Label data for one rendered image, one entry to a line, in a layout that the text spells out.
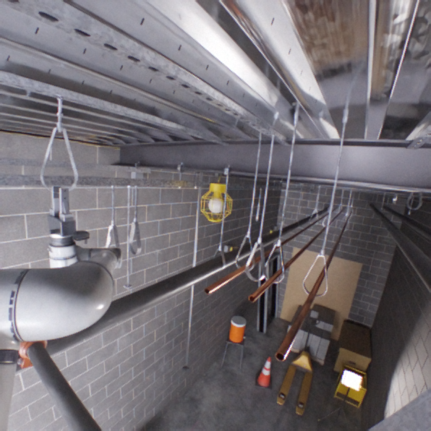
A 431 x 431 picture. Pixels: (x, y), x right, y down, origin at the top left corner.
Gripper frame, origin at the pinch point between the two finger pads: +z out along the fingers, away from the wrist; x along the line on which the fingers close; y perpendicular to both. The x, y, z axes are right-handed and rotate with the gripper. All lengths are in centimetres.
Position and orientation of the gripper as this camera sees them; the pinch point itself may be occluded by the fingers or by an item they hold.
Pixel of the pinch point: (60, 193)
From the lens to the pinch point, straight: 84.6
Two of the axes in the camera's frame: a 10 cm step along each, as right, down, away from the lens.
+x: -8.0, -1.8, 5.7
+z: 0.8, -9.8, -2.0
